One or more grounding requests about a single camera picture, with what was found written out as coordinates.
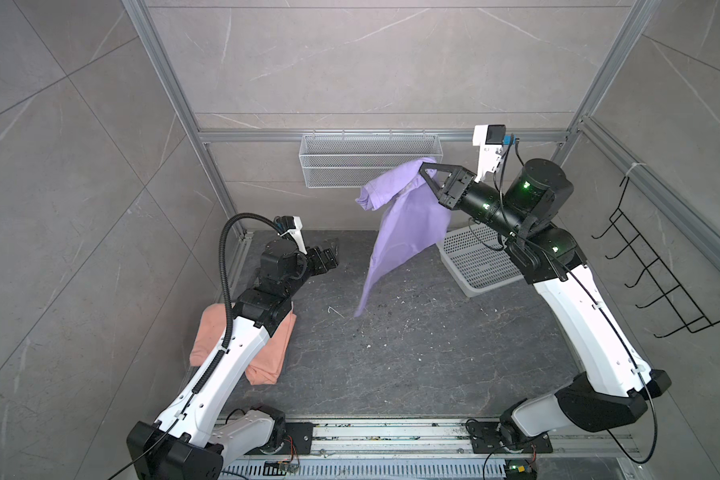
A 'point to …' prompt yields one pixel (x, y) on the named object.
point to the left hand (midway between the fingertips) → (326, 237)
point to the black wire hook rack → (671, 293)
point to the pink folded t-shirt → (264, 371)
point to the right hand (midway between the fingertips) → (418, 167)
